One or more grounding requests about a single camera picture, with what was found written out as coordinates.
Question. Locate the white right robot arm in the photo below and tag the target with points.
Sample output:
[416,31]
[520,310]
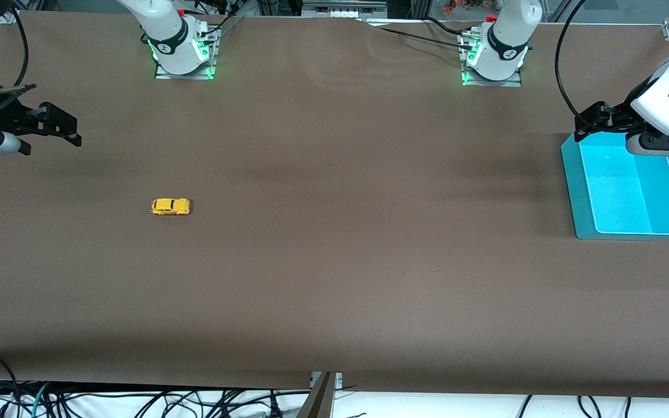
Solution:
[166,35]

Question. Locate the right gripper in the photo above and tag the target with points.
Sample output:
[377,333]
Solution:
[7,115]

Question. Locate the metal table bracket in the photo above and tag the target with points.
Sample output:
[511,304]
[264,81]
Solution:
[322,400]

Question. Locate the yellow toy beetle car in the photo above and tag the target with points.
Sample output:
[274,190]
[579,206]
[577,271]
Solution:
[170,206]

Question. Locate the orange background object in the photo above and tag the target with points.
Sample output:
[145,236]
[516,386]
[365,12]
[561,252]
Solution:
[450,7]

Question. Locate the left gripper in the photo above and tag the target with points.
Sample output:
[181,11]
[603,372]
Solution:
[617,115]

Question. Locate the brown table cover sheet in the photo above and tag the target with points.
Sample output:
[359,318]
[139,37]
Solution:
[334,261]

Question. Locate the cyan plastic bin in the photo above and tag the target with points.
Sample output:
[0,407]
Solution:
[619,191]

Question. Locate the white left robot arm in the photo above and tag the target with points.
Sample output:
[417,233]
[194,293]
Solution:
[506,40]

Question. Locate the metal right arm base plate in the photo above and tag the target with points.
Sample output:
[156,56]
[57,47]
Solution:
[207,69]

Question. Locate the white power strip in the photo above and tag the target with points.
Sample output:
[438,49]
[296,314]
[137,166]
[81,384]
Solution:
[343,13]

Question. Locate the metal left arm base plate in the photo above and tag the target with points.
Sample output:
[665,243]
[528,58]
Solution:
[511,81]

